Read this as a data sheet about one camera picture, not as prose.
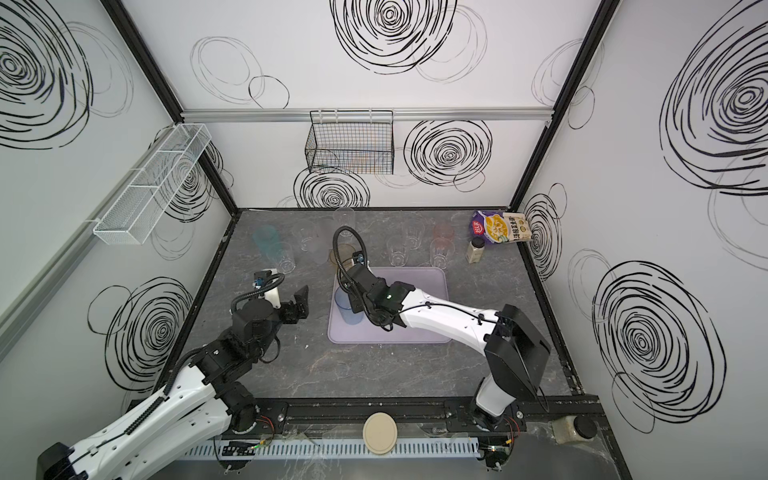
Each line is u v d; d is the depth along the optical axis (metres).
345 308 0.73
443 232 1.08
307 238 1.09
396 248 1.05
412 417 0.75
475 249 0.99
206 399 0.52
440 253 1.05
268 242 1.05
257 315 0.55
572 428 0.65
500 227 1.12
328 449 0.64
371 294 0.61
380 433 0.66
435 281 0.99
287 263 1.02
